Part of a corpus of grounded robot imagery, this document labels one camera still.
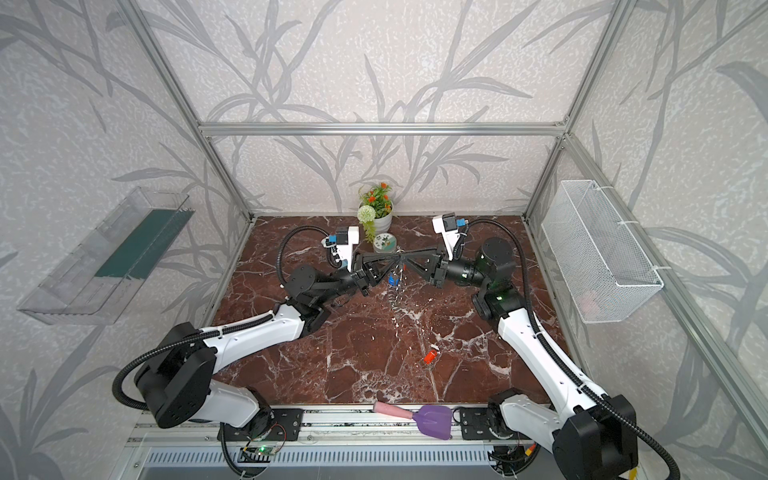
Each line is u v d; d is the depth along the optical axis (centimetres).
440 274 58
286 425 73
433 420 75
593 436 38
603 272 62
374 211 104
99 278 64
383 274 64
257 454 72
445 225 58
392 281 63
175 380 42
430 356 85
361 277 60
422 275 62
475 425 73
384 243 101
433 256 59
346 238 60
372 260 62
